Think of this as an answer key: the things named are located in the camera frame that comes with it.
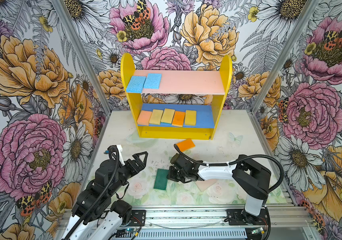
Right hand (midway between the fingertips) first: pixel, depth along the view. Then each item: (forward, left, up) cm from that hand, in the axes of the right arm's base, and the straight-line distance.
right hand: (167, 181), depth 84 cm
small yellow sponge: (+35, -15, +14) cm, 40 cm away
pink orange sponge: (+34, +14, +15) cm, 40 cm away
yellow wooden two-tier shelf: (+61, -6, +2) cm, 61 cm away
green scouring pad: (0, +4, -1) cm, 4 cm away
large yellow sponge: (+36, 0, +14) cm, 39 cm away
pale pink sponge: (-2, -20, -3) cm, 20 cm away
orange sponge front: (+34, -7, +14) cm, 38 cm away
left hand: (0, +10, +23) cm, 25 cm away
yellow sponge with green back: (+36, +7, +14) cm, 39 cm away
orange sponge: (+25, -12, -3) cm, 28 cm away
